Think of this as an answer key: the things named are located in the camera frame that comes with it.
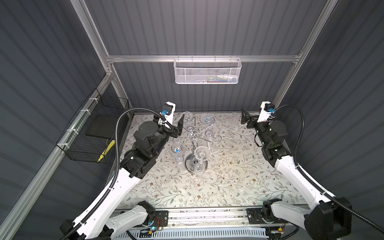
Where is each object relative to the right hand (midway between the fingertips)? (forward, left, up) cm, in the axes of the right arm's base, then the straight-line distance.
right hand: (253, 109), depth 72 cm
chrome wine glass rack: (-13, +23, -34) cm, 43 cm away
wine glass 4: (-5, +22, -2) cm, 23 cm away
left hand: (-9, +37, +8) cm, 38 cm away
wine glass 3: (-2, +32, -2) cm, 32 cm away
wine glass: (-22, +26, -4) cm, 34 cm away
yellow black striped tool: (-18, +69, -8) cm, 72 cm away
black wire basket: (-11, +79, -6) cm, 80 cm away
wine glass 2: (-20, +36, -4) cm, 41 cm away
